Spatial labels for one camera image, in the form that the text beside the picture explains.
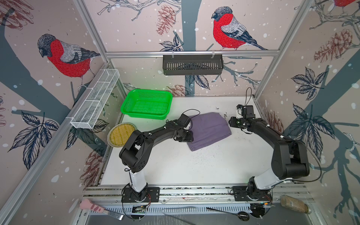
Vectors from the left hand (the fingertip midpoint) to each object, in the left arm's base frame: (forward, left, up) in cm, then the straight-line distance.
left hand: (193, 137), depth 90 cm
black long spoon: (-40, -23, -4) cm, 47 cm away
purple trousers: (+8, -10, -1) cm, 13 cm away
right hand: (+12, -27, +3) cm, 30 cm away
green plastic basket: (+35, +36, -7) cm, 51 cm away
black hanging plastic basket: (+49, 0, +22) cm, 54 cm away
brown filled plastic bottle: (-36, -47, 0) cm, 59 cm away
